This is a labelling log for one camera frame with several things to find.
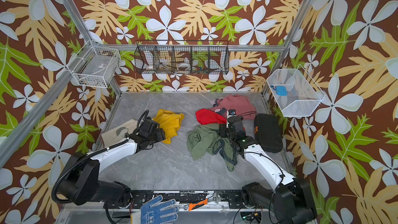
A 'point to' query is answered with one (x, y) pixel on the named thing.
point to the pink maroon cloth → (242, 104)
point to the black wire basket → (205, 57)
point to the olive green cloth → (205, 139)
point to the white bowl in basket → (183, 66)
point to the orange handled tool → (190, 206)
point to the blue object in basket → (280, 90)
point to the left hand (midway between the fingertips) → (160, 132)
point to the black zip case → (267, 132)
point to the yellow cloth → (170, 122)
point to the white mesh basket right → (296, 93)
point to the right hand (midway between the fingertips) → (224, 124)
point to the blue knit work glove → (150, 213)
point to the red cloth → (205, 116)
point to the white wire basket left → (95, 67)
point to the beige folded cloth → (117, 132)
